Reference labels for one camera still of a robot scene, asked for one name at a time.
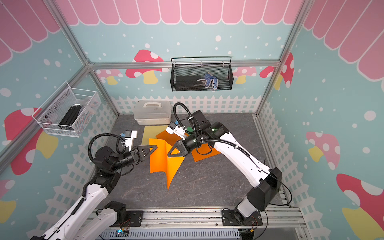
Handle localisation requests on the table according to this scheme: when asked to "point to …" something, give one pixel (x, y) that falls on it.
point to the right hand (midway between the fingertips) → (170, 155)
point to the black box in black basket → (188, 83)
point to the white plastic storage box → (153, 112)
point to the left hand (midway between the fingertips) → (157, 150)
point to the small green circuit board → (121, 233)
